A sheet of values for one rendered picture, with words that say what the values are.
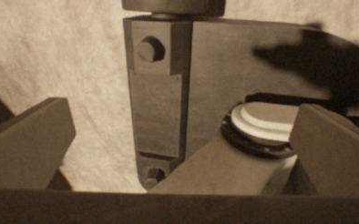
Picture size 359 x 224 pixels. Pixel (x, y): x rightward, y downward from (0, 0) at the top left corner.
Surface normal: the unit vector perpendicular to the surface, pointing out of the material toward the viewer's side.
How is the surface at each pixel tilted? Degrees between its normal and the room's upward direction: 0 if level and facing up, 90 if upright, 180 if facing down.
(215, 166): 90
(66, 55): 0
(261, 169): 90
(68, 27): 0
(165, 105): 0
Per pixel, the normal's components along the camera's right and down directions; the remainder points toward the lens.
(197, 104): -0.20, 0.47
